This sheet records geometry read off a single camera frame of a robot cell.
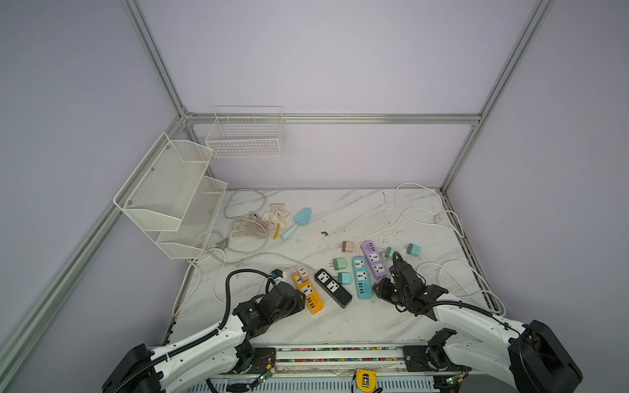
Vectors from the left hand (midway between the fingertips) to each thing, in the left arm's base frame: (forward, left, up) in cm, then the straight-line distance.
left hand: (302, 299), depth 81 cm
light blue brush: (+40, +3, -5) cm, 40 cm away
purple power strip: (+16, -27, -1) cm, 32 cm away
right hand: (+5, -25, -1) cm, 26 cm away
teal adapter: (+9, -15, -3) cm, 18 cm away
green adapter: (+15, -13, -2) cm, 20 cm away
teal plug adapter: (+22, -44, -3) cm, 49 cm away
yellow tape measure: (-22, -20, -2) cm, 30 cm away
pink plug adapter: (+23, -17, -3) cm, 29 cm away
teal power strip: (+9, -22, -1) cm, 23 cm away
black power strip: (+5, -11, -2) cm, 12 cm away
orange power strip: (+1, -4, -2) cm, 5 cm away
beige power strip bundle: (+33, +19, -3) cm, 38 cm away
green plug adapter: (+21, -34, -4) cm, 40 cm away
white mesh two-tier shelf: (+27, +46, +21) cm, 57 cm away
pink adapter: (+8, 0, +2) cm, 8 cm away
